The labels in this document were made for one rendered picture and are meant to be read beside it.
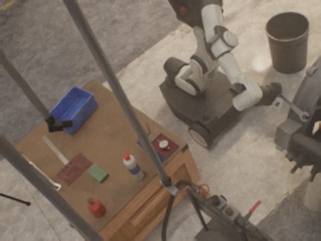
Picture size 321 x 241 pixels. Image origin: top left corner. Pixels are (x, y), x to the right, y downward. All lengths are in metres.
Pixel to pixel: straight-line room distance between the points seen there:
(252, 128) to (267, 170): 0.36
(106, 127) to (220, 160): 0.81
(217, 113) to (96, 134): 0.84
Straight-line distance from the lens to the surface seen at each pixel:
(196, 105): 3.11
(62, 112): 3.02
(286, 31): 3.48
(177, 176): 2.71
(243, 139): 3.08
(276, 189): 2.85
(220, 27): 1.91
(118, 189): 2.53
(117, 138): 2.74
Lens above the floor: 2.52
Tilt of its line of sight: 50 degrees down
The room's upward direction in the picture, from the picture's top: 24 degrees counter-clockwise
